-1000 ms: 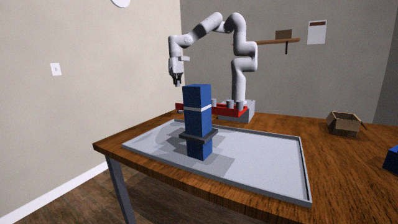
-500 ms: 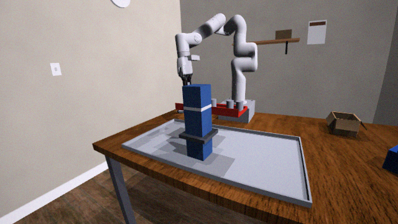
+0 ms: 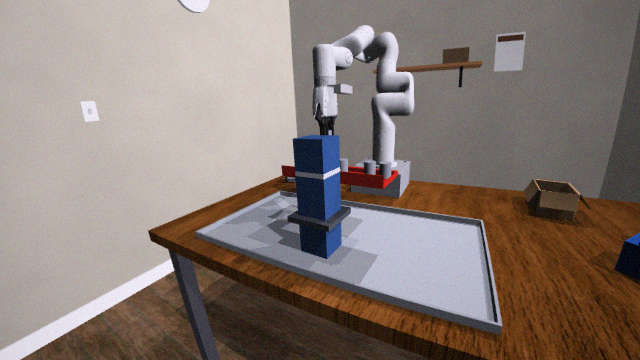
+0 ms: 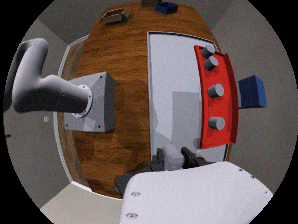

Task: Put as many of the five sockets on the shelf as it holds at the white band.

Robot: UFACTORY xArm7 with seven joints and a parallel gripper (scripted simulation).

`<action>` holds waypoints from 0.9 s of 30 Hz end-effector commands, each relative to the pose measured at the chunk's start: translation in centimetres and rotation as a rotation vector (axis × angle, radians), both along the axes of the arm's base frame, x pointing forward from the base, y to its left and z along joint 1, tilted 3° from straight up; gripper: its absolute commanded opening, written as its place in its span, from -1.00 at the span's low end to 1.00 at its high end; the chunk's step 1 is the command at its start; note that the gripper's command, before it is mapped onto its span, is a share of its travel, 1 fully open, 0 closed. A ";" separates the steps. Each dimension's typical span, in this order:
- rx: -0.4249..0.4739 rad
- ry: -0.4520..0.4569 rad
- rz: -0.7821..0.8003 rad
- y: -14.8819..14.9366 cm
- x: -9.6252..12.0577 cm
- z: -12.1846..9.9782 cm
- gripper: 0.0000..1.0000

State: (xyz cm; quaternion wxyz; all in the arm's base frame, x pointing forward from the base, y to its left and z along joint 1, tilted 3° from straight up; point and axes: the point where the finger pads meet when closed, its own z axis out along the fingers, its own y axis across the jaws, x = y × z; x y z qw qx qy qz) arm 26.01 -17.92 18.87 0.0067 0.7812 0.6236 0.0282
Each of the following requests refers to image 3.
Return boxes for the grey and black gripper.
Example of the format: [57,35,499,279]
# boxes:
[313,85,337,135]

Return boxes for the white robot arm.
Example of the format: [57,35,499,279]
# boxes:
[313,25,414,168]

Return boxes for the blue open bin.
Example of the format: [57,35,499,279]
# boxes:
[614,233,640,280]

